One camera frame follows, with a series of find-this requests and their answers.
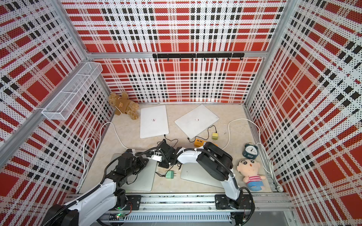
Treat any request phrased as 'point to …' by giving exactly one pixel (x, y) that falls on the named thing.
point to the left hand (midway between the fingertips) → (151, 159)
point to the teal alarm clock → (250, 151)
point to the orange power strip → (198, 142)
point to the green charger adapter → (170, 174)
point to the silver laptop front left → (143, 180)
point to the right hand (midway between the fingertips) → (162, 158)
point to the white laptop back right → (196, 121)
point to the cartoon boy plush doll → (250, 168)
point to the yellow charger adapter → (214, 136)
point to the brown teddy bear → (122, 105)
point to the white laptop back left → (153, 121)
